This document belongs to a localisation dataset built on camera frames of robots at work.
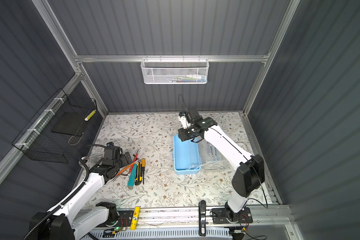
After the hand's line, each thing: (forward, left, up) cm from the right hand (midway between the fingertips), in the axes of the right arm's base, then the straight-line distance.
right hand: (184, 135), depth 82 cm
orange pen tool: (-12, +37, -18) cm, 43 cm away
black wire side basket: (-10, +65, +10) cm, 67 cm away
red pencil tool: (-10, +32, -18) cm, 38 cm away
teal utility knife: (-20, +31, -18) cm, 41 cm away
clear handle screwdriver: (-6, -16, -9) cm, 19 cm away
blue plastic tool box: (-3, -6, -18) cm, 19 cm away
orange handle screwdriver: (-11, +26, -19) cm, 34 cm away
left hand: (-9, +37, -10) cm, 39 cm away
